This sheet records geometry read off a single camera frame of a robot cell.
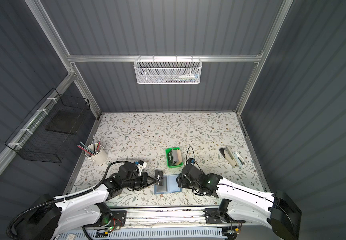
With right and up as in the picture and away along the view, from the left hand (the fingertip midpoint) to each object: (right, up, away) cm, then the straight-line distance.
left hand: (157, 181), depth 80 cm
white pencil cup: (-35, +14, +5) cm, 38 cm away
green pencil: (-44, +20, +5) cm, 49 cm away
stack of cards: (+9, +10, +12) cm, 18 cm away
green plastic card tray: (+4, +14, +17) cm, 22 cm away
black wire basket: (-53, +26, -7) cm, 60 cm away
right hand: (+12, 0, 0) cm, 12 cm away
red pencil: (-37, +18, +9) cm, 42 cm away
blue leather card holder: (+7, -3, +3) cm, 8 cm away
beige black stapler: (+45, +12, +20) cm, 50 cm away
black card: (0, +2, +4) cm, 4 cm away
